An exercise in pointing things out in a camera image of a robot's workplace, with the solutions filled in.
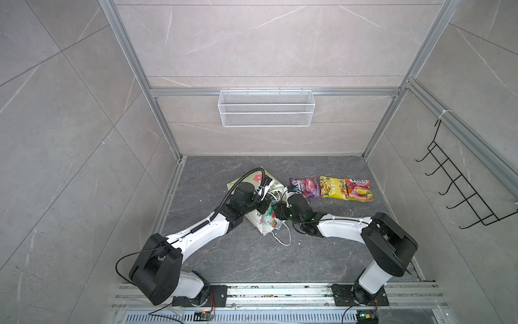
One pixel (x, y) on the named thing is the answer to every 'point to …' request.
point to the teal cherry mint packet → (270, 217)
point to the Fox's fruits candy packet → (359, 190)
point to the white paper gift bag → (266, 182)
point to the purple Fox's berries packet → (309, 187)
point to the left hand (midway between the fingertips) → (271, 189)
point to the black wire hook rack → (479, 207)
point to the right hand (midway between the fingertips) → (276, 205)
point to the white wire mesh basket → (266, 109)
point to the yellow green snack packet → (333, 187)
